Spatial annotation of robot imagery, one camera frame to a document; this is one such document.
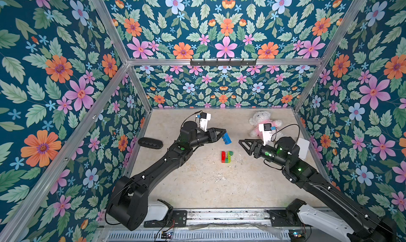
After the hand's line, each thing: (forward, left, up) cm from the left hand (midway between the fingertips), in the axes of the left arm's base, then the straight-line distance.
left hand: (226, 131), depth 72 cm
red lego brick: (0, +1, -25) cm, 25 cm away
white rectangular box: (+3, -49, -24) cm, 55 cm away
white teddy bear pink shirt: (+23, -29, -18) cm, 41 cm away
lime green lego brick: (-1, -3, -25) cm, 25 cm away
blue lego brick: (-2, 0, -3) cm, 4 cm away
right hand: (-7, -6, +1) cm, 9 cm away
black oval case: (+12, +44, -23) cm, 52 cm away
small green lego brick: (+3, -5, -27) cm, 27 cm away
